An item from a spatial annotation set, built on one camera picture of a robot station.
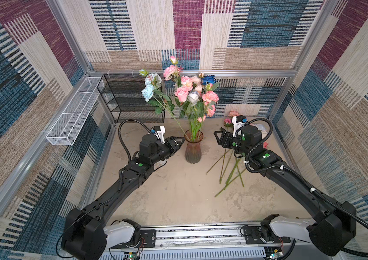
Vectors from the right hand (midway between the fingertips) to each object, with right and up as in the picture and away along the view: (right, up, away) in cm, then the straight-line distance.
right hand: (218, 135), depth 76 cm
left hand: (-16, -1, -3) cm, 16 cm away
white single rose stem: (-11, +12, 0) cm, 17 cm away
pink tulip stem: (-9, +2, +9) cm, 12 cm away
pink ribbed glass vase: (-11, -9, +17) cm, 23 cm away
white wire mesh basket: (-81, +9, +20) cm, 84 cm away
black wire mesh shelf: (-57, +27, +32) cm, 71 cm away
